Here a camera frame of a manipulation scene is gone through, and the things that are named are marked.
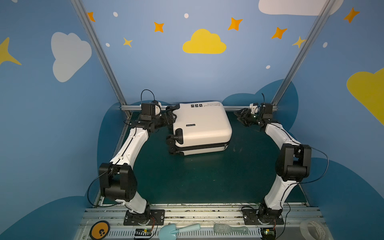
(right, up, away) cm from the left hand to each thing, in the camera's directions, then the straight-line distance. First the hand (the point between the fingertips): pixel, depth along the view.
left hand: (169, 117), depth 86 cm
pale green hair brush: (+29, -55, -15) cm, 64 cm away
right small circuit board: (+52, -59, -12) cm, 79 cm away
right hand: (+41, +3, +7) cm, 42 cm away
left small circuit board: (-11, -59, -12) cm, 61 cm away
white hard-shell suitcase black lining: (+18, -6, +2) cm, 19 cm away
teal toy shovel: (+2, -55, -16) cm, 58 cm away
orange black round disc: (-31, -55, -15) cm, 65 cm away
